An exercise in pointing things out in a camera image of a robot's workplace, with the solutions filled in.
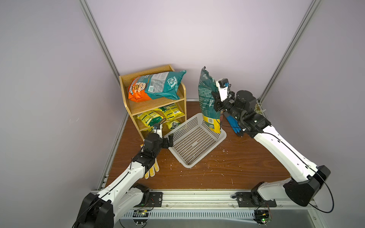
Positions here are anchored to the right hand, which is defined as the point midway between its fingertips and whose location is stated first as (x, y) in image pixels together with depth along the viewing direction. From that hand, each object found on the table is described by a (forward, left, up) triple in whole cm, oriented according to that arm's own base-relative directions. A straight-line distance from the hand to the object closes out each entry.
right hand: (215, 87), depth 65 cm
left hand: (-8, +26, -29) cm, 40 cm away
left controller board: (-48, +38, -47) cm, 77 cm away
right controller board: (-46, -24, -45) cm, 68 cm away
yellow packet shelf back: (+8, +26, -24) cm, 37 cm away
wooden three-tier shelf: (-3, +42, -12) cm, 44 cm away
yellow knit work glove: (-26, +35, -44) cm, 62 cm away
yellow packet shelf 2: (+4, +23, -25) cm, 34 cm away
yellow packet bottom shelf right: (+6, +25, -39) cm, 47 cm away
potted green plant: (+27, -43, -45) cm, 68 cm away
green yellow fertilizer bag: (-8, +2, -12) cm, 14 cm away
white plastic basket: (-3, +11, -44) cm, 45 cm away
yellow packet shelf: (0, +37, -24) cm, 44 cm away
